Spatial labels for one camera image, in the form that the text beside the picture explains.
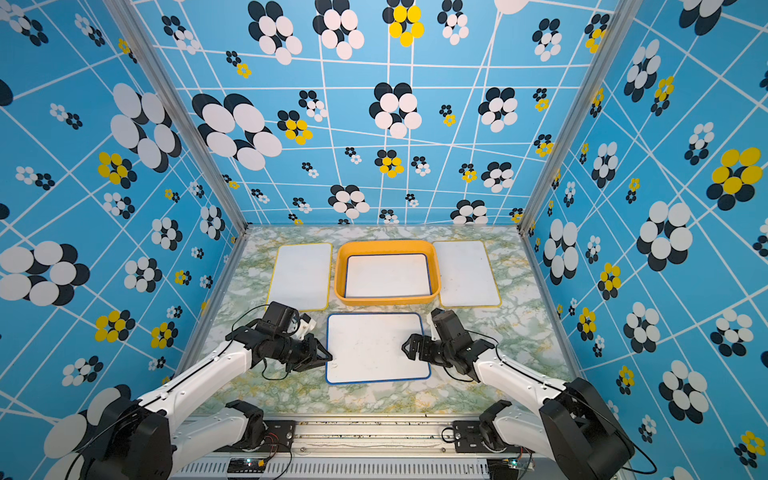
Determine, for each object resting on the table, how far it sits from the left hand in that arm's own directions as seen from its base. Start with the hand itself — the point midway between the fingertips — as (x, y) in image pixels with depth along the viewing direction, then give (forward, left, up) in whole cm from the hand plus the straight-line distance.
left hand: (334, 356), depth 80 cm
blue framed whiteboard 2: (+4, -9, -3) cm, 10 cm away
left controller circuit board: (-23, +20, -10) cm, 32 cm away
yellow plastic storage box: (+46, -5, -8) cm, 47 cm away
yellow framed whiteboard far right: (+31, -42, -7) cm, 53 cm away
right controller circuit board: (-24, -42, -7) cm, 49 cm away
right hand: (+4, -23, -5) cm, 24 cm away
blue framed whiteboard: (+32, -12, -7) cm, 35 cm away
